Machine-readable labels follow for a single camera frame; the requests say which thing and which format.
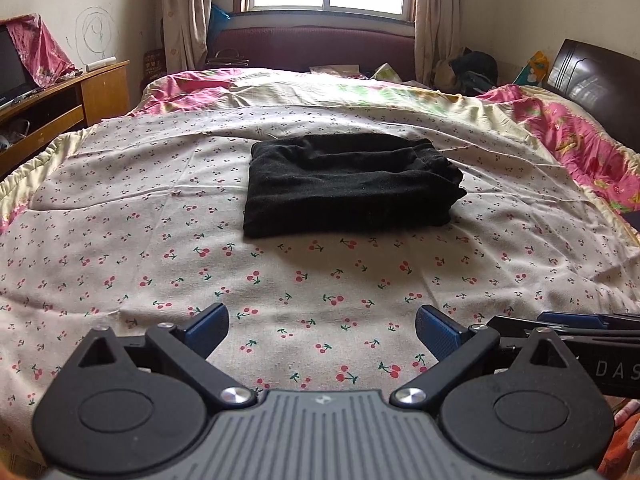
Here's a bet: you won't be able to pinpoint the pink cloth on monitor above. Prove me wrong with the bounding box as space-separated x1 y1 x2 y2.
1 13 80 89

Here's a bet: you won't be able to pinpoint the black bag by curtain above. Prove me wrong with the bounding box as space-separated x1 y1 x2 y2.
449 49 498 96

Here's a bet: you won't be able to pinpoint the wooden desk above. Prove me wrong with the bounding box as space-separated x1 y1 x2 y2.
1 61 130 177

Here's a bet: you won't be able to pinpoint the pink floral quilt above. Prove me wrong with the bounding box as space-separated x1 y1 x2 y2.
131 68 639 214

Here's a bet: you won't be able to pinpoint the white roll on desk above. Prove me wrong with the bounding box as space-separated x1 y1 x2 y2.
85 56 117 73

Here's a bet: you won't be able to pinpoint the right beige curtain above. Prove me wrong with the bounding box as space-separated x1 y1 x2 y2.
413 0 461 84

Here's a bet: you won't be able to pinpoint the beige curtain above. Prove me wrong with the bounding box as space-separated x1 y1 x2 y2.
160 0 213 73
413 0 461 84

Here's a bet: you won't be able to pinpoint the black monitor on desk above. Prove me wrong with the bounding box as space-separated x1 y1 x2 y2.
0 25 39 107

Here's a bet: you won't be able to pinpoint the dark wooden headboard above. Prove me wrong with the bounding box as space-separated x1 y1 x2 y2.
544 39 640 153

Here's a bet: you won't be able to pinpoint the black pants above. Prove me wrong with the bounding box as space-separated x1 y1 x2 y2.
243 133 466 238

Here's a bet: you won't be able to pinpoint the blue cushion near curtain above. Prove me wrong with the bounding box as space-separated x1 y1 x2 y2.
207 4 231 47

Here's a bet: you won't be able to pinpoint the left beige curtain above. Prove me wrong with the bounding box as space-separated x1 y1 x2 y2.
160 0 213 73

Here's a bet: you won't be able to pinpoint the cherry print bed sheet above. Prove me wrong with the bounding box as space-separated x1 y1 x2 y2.
1 106 639 459

